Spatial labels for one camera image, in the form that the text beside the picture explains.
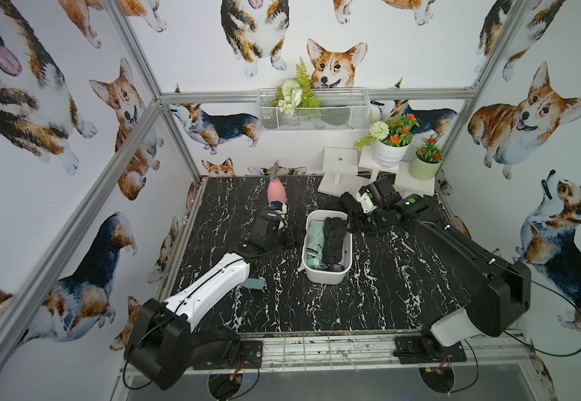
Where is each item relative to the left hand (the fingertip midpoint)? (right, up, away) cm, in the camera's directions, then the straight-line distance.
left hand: (298, 225), depth 83 cm
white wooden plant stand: (+21, +21, +21) cm, 36 cm away
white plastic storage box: (+11, -18, +1) cm, 21 cm away
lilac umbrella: (+13, -15, +3) cm, 20 cm away
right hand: (+17, 0, -3) cm, 17 cm away
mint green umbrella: (+6, -6, +5) cm, 10 cm away
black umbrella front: (+12, -2, +3) cm, 13 cm away
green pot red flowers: (+47, +23, +8) cm, 53 cm away
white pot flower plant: (+31, +30, +1) cm, 43 cm away
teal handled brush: (-15, -20, +3) cm, 26 cm away
